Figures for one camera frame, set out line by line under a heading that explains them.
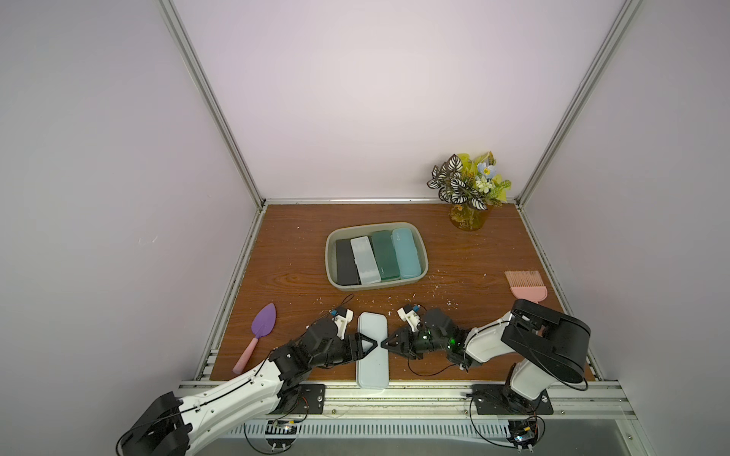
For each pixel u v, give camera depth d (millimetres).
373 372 751
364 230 1044
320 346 623
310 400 731
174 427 468
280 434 724
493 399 725
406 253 989
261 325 875
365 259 979
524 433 700
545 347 450
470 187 919
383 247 1009
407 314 813
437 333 681
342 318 759
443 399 746
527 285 947
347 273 973
